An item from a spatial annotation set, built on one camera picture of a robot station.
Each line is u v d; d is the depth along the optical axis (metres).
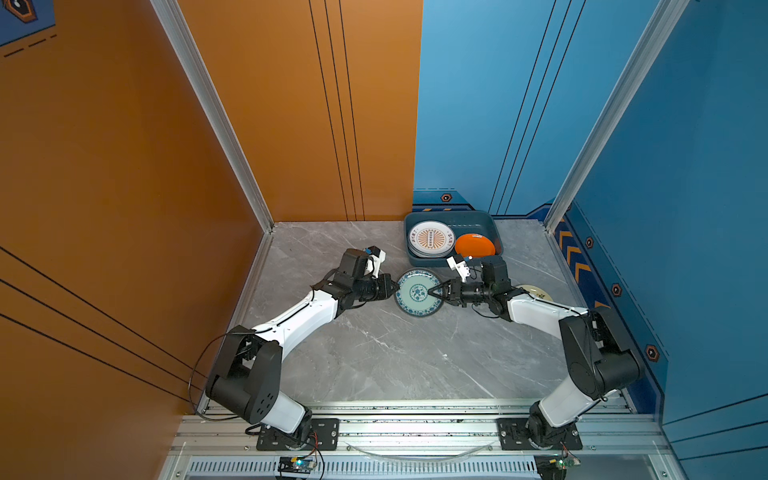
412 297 0.83
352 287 0.67
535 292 0.99
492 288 0.73
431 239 1.10
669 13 0.69
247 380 0.45
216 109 0.86
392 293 0.82
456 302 0.80
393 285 0.83
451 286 0.80
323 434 0.74
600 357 0.46
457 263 0.83
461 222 1.19
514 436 0.72
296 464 0.71
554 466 0.71
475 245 1.10
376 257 0.79
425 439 0.74
